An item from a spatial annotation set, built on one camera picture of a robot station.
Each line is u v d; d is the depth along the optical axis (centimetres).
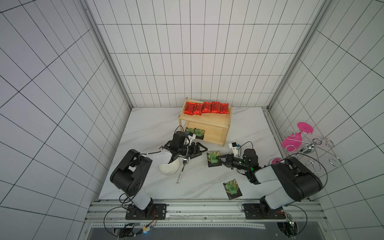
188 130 104
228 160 76
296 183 45
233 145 83
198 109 88
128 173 46
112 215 70
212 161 83
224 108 88
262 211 66
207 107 88
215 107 89
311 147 65
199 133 100
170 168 83
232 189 79
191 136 85
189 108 89
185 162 89
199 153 83
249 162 71
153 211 71
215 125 83
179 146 71
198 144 79
